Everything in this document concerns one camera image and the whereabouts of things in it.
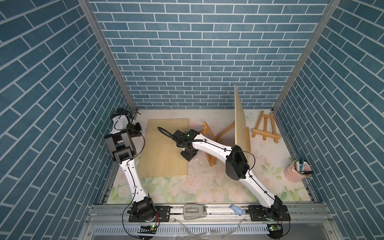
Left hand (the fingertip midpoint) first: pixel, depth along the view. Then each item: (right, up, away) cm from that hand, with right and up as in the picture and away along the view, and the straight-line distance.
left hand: (143, 132), depth 104 cm
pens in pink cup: (+96, -18, -22) cm, 100 cm away
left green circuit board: (+14, -46, -32) cm, 57 cm away
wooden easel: (+44, +1, -21) cm, 49 cm away
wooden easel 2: (+71, -10, -10) cm, 73 cm away
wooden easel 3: (+85, -1, -1) cm, 85 cm away
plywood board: (+15, -15, -10) cm, 23 cm away
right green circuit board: (+77, -45, -31) cm, 94 cm away
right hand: (+34, -14, -11) cm, 39 cm away
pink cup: (+90, -22, -23) cm, 96 cm away
